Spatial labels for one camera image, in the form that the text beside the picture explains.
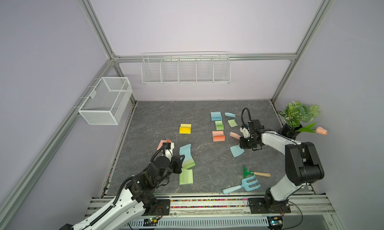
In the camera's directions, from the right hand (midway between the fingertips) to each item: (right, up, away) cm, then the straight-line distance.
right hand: (240, 143), depth 95 cm
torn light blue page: (-3, -4, -2) cm, 5 cm away
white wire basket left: (-80, +27, -11) cm, 85 cm away
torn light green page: (-2, +13, +13) cm, 18 cm away
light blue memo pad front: (-34, 0, -18) cm, 38 cm away
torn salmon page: (-3, +5, +4) cm, 7 cm away
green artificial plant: (+24, +20, -17) cm, 35 cm away
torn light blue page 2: (-3, +19, +17) cm, 26 cm away
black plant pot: (+25, +9, -8) cm, 27 cm away
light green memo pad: (-33, -9, -12) cm, 36 cm away
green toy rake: (+1, -15, -11) cm, 18 cm away
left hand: (-35, -3, -21) cm, 40 cm away
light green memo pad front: (-34, -16, -13) cm, 40 cm away
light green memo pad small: (-12, +11, +8) cm, 19 cm away
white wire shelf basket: (-40, +50, +5) cm, 64 cm away
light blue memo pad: (-14, +18, +14) cm, 27 cm away
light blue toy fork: (-2, -19, -15) cm, 24 cm away
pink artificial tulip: (+31, +11, -24) cm, 41 cm away
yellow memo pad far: (-37, +9, +10) cm, 39 cm away
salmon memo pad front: (-14, +5, +3) cm, 15 cm away
